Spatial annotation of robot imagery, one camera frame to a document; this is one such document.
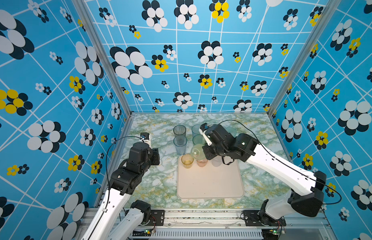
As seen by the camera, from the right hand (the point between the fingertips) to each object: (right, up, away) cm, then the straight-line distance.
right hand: (205, 147), depth 72 cm
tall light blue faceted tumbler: (-14, 0, +24) cm, 28 cm away
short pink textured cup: (0, -13, +20) cm, 24 cm away
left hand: (-24, -1, 0) cm, 24 cm away
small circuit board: (+31, -41, -2) cm, 51 cm away
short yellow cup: (-9, -10, +16) cm, 21 cm away
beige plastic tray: (+13, -23, +17) cm, 32 cm away
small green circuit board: (-28, -40, -1) cm, 49 cm away
